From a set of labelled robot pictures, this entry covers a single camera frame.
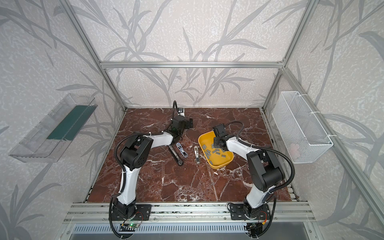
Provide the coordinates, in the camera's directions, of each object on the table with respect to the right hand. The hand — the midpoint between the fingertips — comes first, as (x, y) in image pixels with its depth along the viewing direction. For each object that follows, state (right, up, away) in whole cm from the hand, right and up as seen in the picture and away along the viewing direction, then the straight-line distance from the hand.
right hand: (220, 137), depth 97 cm
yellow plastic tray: (-3, -13, -3) cm, 13 cm away
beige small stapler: (-15, -11, -5) cm, 19 cm away
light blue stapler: (-25, -9, -1) cm, 26 cm away
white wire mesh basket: (+29, +4, -36) cm, 47 cm away
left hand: (-22, +17, +5) cm, 28 cm away
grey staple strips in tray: (-8, -9, -1) cm, 13 cm away
